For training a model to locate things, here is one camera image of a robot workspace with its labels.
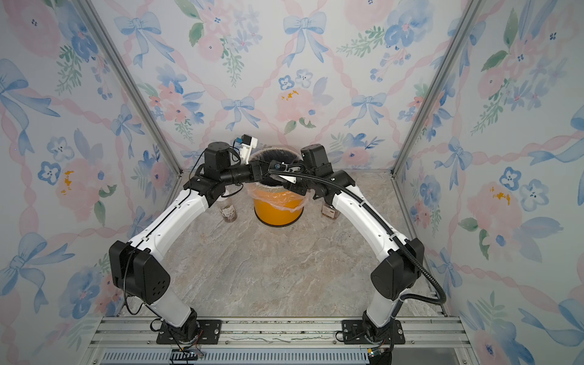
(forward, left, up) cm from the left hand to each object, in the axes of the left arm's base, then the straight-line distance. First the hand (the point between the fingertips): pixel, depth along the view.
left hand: (278, 166), depth 73 cm
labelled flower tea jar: (+3, -21, -30) cm, 36 cm away
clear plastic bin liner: (-2, +1, -12) cm, 13 cm away
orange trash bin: (+5, +6, -35) cm, 36 cm away
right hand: (+6, -2, -5) cm, 8 cm away
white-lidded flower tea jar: (+1, +22, -25) cm, 33 cm away
